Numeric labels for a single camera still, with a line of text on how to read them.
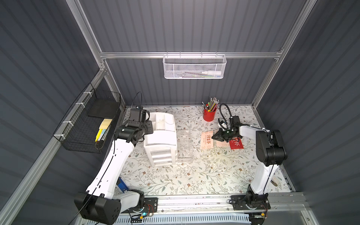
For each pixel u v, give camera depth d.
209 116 1.09
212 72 0.87
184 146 0.96
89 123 0.75
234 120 0.84
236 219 0.71
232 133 0.79
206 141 0.96
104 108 0.79
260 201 0.68
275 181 0.79
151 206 0.72
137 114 0.55
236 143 0.97
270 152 0.53
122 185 0.78
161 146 0.68
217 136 0.89
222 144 0.96
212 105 1.02
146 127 0.69
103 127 0.72
